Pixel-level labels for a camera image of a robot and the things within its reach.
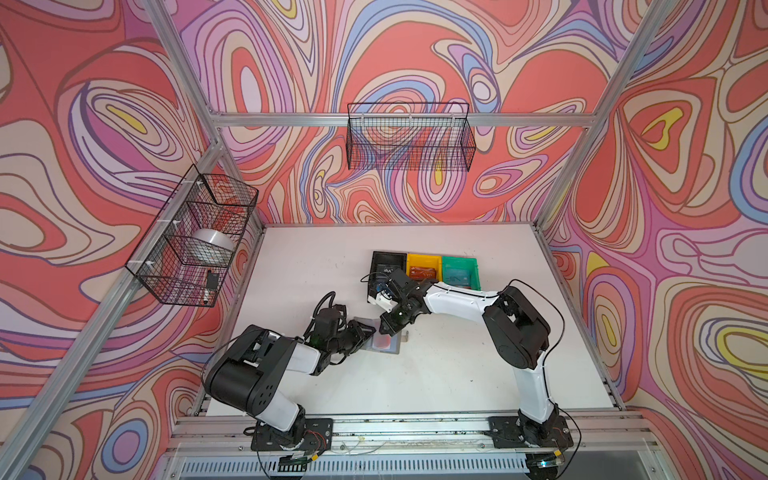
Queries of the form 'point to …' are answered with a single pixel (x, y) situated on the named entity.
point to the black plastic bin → (383, 265)
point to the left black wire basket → (187, 255)
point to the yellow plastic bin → (424, 260)
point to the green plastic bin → (461, 272)
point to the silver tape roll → (211, 247)
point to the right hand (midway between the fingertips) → (386, 334)
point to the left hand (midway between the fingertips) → (378, 330)
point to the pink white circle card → (381, 341)
